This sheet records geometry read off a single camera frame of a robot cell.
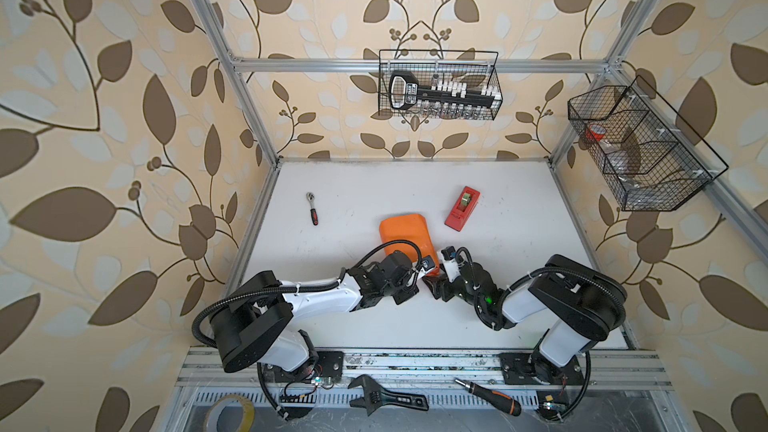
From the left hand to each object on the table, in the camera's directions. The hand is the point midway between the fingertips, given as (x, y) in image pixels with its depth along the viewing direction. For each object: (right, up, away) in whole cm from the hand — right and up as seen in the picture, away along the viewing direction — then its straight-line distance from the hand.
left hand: (417, 274), depth 84 cm
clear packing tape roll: (-47, -26, -18) cm, 57 cm away
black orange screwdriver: (+18, -25, -16) cm, 34 cm away
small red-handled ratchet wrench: (-38, +21, +24) cm, 50 cm away
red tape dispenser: (+17, +18, +16) cm, 29 cm away
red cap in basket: (+54, +42, +4) cm, 68 cm away
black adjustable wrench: (-11, -25, -14) cm, 31 cm away
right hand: (+5, -2, +5) cm, 8 cm away
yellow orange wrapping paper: (-1, +12, +11) cm, 16 cm away
